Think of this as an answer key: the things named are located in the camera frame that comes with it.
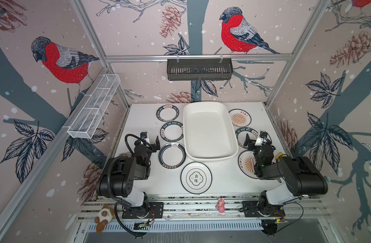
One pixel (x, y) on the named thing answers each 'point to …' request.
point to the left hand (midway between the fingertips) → (151, 133)
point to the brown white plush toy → (105, 215)
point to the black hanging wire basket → (195, 69)
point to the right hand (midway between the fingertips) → (256, 133)
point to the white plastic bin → (209, 135)
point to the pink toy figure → (220, 206)
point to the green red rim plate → (172, 155)
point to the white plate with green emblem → (196, 177)
